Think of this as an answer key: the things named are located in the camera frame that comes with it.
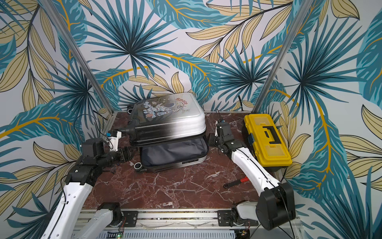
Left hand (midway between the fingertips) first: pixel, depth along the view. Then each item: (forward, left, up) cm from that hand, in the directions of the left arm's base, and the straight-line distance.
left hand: (133, 152), depth 72 cm
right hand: (+13, -40, -5) cm, 42 cm away
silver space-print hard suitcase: (+7, -18, +9) cm, 21 cm away
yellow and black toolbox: (+12, -69, -5) cm, 71 cm away
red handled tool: (-5, -59, -21) cm, 63 cm away
